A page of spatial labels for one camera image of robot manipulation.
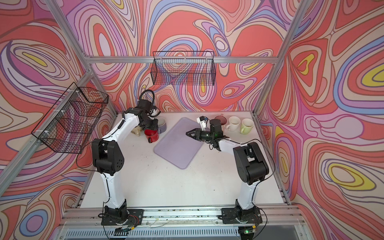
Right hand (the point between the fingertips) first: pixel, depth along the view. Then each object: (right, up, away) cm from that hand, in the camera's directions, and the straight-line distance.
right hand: (189, 136), depth 89 cm
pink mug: (+24, +10, +12) cm, 28 cm away
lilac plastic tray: (-8, -8, +10) cm, 15 cm away
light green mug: (+41, +7, +14) cm, 44 cm away
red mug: (-25, 0, +10) cm, 27 cm away
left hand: (-21, +7, +6) cm, 23 cm away
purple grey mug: (-19, +7, +12) cm, 23 cm away
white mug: (+31, +9, +14) cm, 35 cm away
